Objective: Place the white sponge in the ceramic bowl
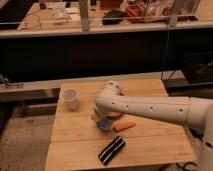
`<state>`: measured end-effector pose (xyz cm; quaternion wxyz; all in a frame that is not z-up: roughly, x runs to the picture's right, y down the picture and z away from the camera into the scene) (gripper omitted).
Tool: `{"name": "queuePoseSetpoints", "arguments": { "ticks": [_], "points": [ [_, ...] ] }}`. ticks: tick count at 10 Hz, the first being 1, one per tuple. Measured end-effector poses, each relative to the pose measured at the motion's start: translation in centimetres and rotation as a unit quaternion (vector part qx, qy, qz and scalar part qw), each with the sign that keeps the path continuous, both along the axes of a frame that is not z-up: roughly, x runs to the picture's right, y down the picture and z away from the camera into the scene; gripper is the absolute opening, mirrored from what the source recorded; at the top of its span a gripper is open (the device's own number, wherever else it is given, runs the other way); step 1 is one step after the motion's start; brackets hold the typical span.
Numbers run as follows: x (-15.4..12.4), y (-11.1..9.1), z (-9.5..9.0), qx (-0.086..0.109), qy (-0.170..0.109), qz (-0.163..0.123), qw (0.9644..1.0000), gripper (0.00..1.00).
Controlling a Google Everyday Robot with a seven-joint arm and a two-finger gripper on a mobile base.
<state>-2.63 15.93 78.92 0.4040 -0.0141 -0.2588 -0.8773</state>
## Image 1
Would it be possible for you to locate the metal post left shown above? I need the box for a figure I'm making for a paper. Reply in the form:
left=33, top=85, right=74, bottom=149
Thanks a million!
left=79, top=0, right=90, bottom=31

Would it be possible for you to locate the metal post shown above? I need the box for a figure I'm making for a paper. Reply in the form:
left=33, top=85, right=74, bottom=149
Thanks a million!
left=168, top=0, right=184, bottom=27
left=79, top=0, right=90, bottom=31

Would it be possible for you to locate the orange cloth on bench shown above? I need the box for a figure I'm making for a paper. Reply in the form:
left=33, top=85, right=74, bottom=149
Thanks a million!
left=125, top=4, right=145, bottom=23

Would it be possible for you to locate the orange ceramic bowl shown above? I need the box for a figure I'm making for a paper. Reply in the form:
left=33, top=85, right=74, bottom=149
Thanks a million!
left=107, top=112, right=123, bottom=118

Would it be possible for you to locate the black bin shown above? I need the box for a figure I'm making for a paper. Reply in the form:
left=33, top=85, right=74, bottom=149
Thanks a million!
left=182, top=51, right=213, bottom=83

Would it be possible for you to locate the black bag on bench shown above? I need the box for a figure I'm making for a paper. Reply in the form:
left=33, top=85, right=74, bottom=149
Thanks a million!
left=102, top=10, right=124, bottom=25

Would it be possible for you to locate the black white striped cloth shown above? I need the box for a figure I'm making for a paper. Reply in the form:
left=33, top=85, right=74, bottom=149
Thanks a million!
left=98, top=136, right=126, bottom=165

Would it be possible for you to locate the orange carrot toy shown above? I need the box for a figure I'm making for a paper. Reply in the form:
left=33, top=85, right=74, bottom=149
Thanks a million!
left=113, top=122, right=136, bottom=132

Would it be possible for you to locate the metal post right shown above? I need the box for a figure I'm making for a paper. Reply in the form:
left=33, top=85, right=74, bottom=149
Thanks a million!
left=168, top=0, right=184, bottom=27

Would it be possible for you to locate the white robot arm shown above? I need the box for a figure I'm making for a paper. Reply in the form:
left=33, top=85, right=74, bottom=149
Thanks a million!
left=95, top=81, right=213, bottom=171

